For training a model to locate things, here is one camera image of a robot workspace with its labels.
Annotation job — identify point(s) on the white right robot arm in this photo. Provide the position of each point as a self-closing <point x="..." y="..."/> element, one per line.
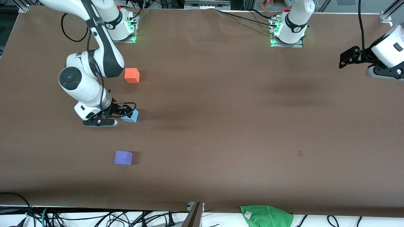
<point x="79" y="82"/>

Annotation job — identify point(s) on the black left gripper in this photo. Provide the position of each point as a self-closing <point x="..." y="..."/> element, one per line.
<point x="360" y="55"/>

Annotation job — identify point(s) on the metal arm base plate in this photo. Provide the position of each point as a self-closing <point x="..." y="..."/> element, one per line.
<point x="287" y="45"/>
<point x="134" y="34"/>

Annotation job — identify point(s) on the orange block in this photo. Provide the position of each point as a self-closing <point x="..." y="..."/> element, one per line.
<point x="132" y="75"/>

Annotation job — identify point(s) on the silver frame corner bracket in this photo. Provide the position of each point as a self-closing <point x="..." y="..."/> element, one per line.
<point x="389" y="12"/>
<point x="24" y="8"/>

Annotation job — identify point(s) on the brown table cover sheet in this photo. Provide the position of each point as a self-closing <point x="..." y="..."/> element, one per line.
<point x="202" y="142"/>

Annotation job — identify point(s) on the grey aluminium profile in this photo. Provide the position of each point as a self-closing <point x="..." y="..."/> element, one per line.
<point x="194" y="217"/>

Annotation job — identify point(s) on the blue block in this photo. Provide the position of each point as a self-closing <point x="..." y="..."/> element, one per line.
<point x="134" y="117"/>

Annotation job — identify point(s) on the purple block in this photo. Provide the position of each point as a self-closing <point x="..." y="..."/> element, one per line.
<point x="123" y="157"/>

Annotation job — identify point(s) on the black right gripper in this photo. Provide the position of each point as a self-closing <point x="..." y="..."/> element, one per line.
<point x="116" y="109"/>

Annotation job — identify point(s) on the green cloth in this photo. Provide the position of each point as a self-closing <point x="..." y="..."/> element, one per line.
<point x="268" y="217"/>

